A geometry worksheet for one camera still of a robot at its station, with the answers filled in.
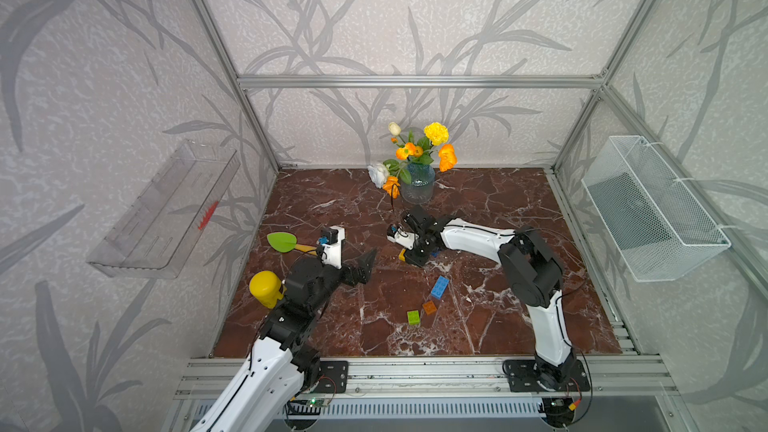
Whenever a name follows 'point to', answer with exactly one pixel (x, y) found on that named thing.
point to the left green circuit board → (317, 402)
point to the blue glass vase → (421, 187)
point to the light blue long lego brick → (440, 287)
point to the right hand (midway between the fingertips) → (410, 252)
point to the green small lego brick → (413, 317)
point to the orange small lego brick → (429, 307)
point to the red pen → (206, 217)
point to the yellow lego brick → (401, 255)
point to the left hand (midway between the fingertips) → (361, 248)
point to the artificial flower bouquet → (387, 175)
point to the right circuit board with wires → (558, 411)
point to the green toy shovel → (287, 242)
